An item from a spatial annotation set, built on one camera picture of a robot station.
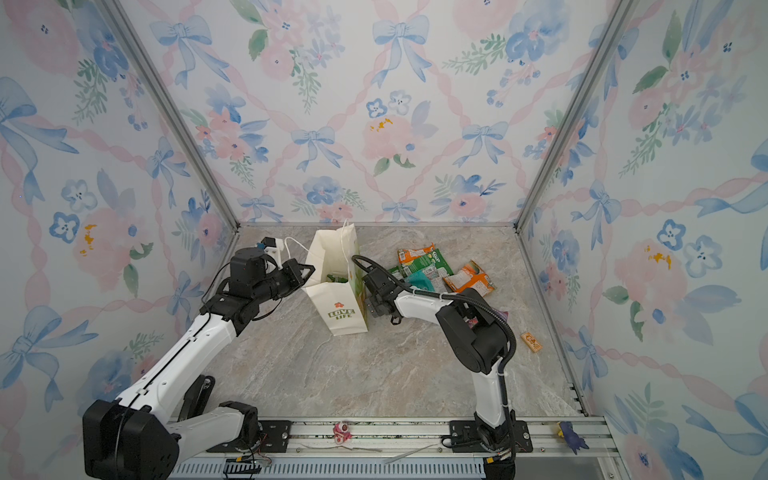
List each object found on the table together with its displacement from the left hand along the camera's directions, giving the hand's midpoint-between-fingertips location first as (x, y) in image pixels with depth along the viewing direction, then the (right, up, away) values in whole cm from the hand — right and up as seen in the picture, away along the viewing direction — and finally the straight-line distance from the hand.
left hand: (316, 264), depth 78 cm
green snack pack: (+35, 0, +26) cm, 43 cm away
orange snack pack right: (+47, -5, +23) cm, 53 cm away
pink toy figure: (+7, -40, -7) cm, 41 cm away
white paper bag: (+6, -5, -5) cm, 9 cm away
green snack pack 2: (+3, -5, +17) cm, 18 cm away
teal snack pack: (+29, -5, +19) cm, 35 cm away
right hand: (+18, -10, +21) cm, 30 cm away
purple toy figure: (+63, -42, -6) cm, 76 cm away
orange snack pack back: (+25, +2, +29) cm, 38 cm away
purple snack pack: (+35, -10, -20) cm, 42 cm away
